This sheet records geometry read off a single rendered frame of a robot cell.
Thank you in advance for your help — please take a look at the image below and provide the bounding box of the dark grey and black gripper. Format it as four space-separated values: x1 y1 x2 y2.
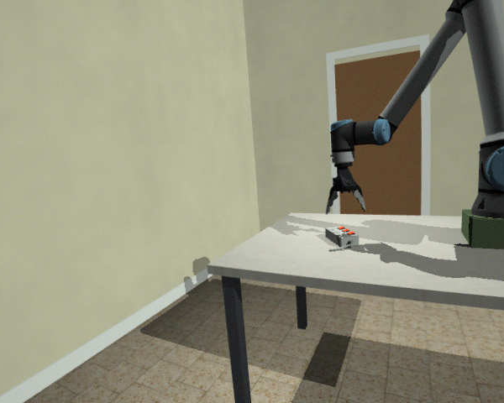
326 163 365 214

